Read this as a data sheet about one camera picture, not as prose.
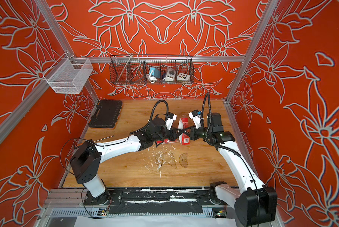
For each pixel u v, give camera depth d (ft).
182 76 3.09
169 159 2.87
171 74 2.97
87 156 1.68
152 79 2.79
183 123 2.53
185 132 2.42
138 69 3.30
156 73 2.80
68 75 2.99
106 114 3.40
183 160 2.86
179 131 2.52
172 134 2.29
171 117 2.34
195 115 2.20
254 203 1.24
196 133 2.15
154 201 2.39
